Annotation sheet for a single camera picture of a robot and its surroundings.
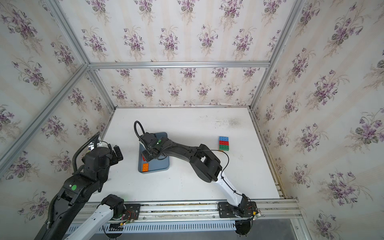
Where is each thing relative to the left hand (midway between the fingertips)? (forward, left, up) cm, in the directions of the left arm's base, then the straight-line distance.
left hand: (110, 151), depth 69 cm
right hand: (+7, -13, -19) cm, 24 cm away
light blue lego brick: (+20, -60, -20) cm, 66 cm away
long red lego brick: (+3, -11, -14) cm, 18 cm away
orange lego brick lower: (+1, -11, -22) cm, 24 cm away
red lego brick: (+17, -60, -21) cm, 65 cm away
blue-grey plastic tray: (+3, -17, -23) cm, 28 cm away
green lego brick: (+13, -59, -20) cm, 64 cm away
